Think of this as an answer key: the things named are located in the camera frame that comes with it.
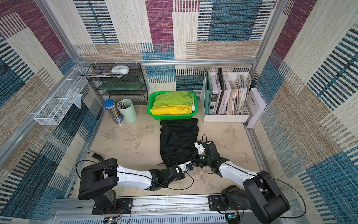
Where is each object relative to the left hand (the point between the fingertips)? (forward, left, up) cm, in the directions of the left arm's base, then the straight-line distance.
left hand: (179, 159), depth 85 cm
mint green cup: (+34, +36, +5) cm, 50 cm away
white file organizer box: (+35, -34, +20) cm, 53 cm away
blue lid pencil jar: (+32, +46, +16) cm, 58 cm away
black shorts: (+18, +1, -3) cm, 18 cm away
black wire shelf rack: (+55, +42, +16) cm, 71 cm away
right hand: (0, -3, +2) cm, 4 cm away
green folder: (+32, -18, +24) cm, 44 cm away
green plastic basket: (+34, +5, -1) cm, 35 cm away
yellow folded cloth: (+35, +6, +7) cm, 36 cm away
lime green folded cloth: (+45, +5, +9) cm, 46 cm away
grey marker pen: (+4, +52, 0) cm, 53 cm away
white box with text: (+30, -51, +14) cm, 61 cm away
